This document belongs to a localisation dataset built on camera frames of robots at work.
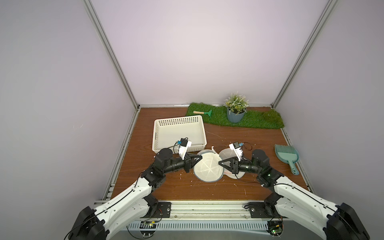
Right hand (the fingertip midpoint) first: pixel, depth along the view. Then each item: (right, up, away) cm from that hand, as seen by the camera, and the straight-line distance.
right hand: (220, 162), depth 72 cm
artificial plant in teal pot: (+15, +30, +26) cm, 43 cm away
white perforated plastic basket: (-32, +11, +33) cm, 47 cm away
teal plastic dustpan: (+47, -1, +21) cm, 51 cm away
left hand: (-9, +2, -2) cm, 9 cm away
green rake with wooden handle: (-2, +26, +39) cm, 47 cm away
